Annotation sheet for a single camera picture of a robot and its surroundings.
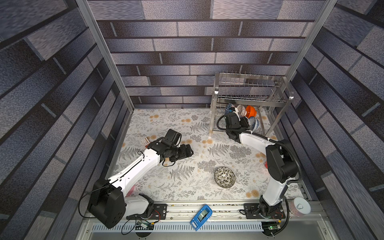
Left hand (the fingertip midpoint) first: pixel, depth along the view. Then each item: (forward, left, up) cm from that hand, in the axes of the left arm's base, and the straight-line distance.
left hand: (189, 153), depth 80 cm
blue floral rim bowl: (+22, -42, -1) cm, 47 cm away
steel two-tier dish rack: (+36, -51, +13) cm, 64 cm away
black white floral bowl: (-8, -21, -13) cm, 25 cm away
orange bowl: (+35, -43, -2) cm, 55 cm away
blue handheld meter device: (-28, -6, -9) cm, 30 cm away
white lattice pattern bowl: (+35, -36, -1) cm, 50 cm away
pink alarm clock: (-16, +31, -13) cm, 38 cm away
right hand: (+22, -36, +4) cm, 42 cm away
